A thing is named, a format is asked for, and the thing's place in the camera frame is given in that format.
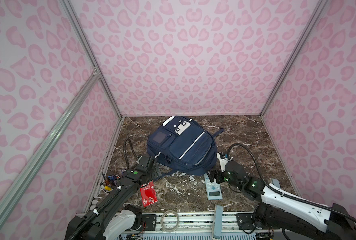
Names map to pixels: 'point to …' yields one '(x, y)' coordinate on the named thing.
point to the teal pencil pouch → (274, 181)
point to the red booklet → (148, 193)
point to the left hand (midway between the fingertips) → (153, 171)
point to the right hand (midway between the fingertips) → (211, 168)
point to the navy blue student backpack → (181, 146)
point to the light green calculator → (213, 190)
